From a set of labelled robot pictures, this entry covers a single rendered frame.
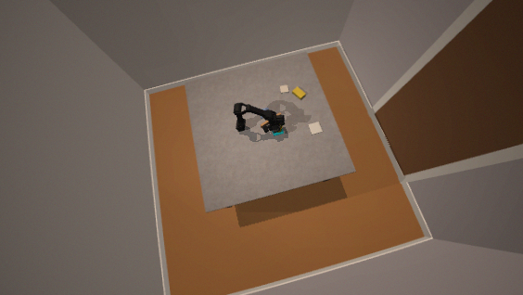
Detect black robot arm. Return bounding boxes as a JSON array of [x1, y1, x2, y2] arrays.
[[234, 103, 285, 133]]

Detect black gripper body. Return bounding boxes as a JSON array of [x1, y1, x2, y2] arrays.
[[262, 122, 285, 133]]

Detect yellow rectangular block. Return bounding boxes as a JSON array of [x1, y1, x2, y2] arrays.
[[292, 87, 306, 99]]

